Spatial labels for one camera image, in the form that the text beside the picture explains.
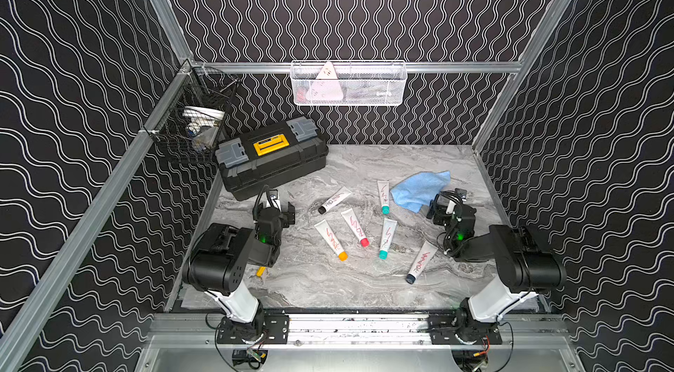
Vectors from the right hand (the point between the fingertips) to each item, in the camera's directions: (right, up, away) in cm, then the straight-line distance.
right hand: (447, 202), depth 96 cm
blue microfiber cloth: (-8, +5, +7) cm, 12 cm away
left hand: (-63, +1, -2) cm, 63 cm away
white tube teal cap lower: (-22, -10, -4) cm, 24 cm away
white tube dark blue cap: (-12, -18, -10) cm, 24 cm away
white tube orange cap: (-45, -9, -2) cm, 46 cm away
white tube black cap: (-39, +2, +7) cm, 40 cm away
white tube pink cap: (-34, -8, -2) cm, 35 cm away
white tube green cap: (-22, +2, +5) cm, 23 cm away
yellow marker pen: (-65, -21, -11) cm, 69 cm away
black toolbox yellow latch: (-66, +17, -2) cm, 68 cm away
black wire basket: (-94, +29, -4) cm, 98 cm away
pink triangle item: (-44, +40, -6) cm, 60 cm away
